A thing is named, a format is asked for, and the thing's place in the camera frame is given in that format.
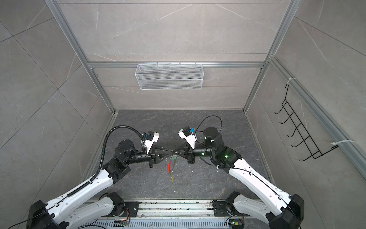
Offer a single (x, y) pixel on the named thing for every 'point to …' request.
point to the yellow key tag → (172, 178)
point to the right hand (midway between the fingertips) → (174, 150)
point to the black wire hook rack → (307, 141)
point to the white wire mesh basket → (169, 77)
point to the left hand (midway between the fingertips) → (171, 151)
